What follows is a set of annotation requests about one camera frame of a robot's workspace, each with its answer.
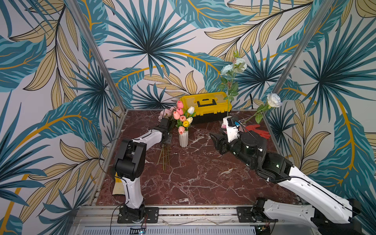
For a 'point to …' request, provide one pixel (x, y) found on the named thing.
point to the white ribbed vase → (183, 139)
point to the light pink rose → (167, 113)
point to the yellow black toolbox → (209, 107)
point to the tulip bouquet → (184, 119)
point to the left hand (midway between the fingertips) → (164, 139)
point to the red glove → (252, 127)
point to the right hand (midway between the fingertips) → (215, 131)
